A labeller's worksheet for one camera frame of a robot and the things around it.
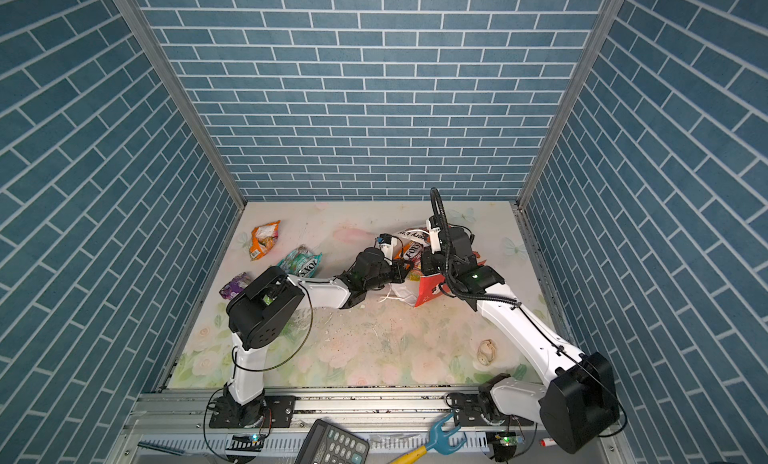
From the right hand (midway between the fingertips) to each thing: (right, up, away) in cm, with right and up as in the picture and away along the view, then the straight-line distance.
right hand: (424, 244), depth 81 cm
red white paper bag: (-1, -12, 0) cm, 12 cm away
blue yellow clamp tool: (+3, -45, -13) cm, 47 cm away
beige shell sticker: (+18, -31, +3) cm, 36 cm away
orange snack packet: (-54, +1, +21) cm, 58 cm away
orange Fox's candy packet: (-3, -3, +8) cm, 9 cm away
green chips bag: (-33, -9, -24) cm, 42 cm away
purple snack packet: (-57, -13, +8) cm, 60 cm away
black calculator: (-24, -45, -13) cm, 53 cm away
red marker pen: (+28, -46, -12) cm, 55 cm away
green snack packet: (-39, -6, +15) cm, 42 cm away
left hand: (-2, -7, +10) cm, 12 cm away
